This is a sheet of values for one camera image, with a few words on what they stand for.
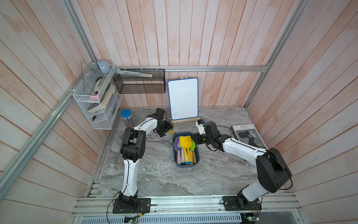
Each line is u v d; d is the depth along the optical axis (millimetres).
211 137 690
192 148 928
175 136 981
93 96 730
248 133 995
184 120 1034
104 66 820
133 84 1052
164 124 926
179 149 926
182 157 861
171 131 1010
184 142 934
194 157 883
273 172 449
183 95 928
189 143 929
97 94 699
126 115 898
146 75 899
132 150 573
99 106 744
